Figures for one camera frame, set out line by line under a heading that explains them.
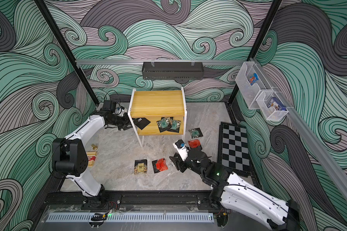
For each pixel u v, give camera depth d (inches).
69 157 18.4
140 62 37.1
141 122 34.6
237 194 18.3
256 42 33.1
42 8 28.1
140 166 33.6
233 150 34.7
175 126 33.6
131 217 27.5
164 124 33.7
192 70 37.6
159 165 33.9
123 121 31.0
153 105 29.2
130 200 29.4
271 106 26.8
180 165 24.4
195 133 39.8
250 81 32.9
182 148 23.6
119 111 31.5
